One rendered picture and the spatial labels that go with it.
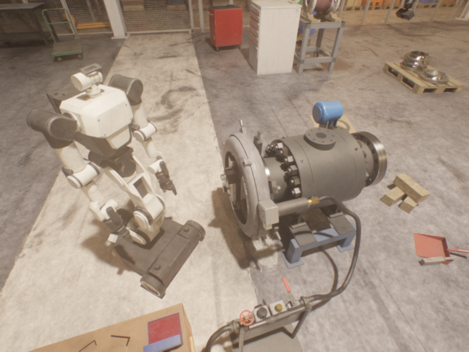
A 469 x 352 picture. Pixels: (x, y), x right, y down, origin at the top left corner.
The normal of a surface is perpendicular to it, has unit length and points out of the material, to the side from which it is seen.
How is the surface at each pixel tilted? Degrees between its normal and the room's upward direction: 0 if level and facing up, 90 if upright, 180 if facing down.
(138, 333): 0
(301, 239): 0
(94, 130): 85
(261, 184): 46
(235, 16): 90
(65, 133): 90
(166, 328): 0
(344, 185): 74
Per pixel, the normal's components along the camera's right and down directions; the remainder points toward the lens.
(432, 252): 0.00, -0.73
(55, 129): 0.89, 0.31
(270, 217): 0.28, 0.32
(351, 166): 0.22, 0.02
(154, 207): 0.81, -0.02
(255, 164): 0.11, -0.37
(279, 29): 0.19, 0.67
